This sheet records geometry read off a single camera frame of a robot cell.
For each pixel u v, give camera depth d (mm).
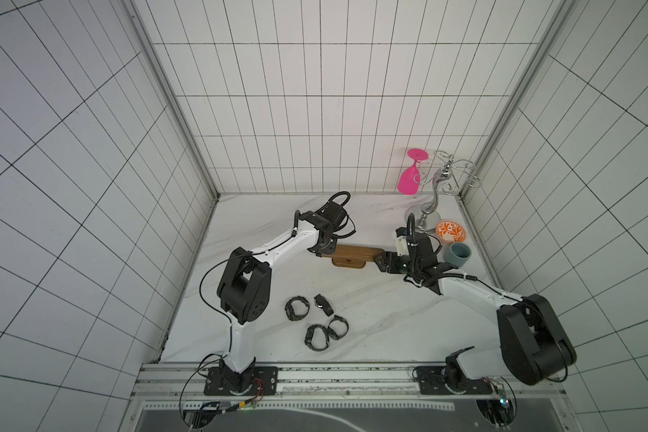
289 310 830
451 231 1035
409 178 983
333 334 794
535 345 424
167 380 744
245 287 494
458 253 960
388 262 791
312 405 644
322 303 859
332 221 709
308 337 779
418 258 695
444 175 897
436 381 725
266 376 745
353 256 905
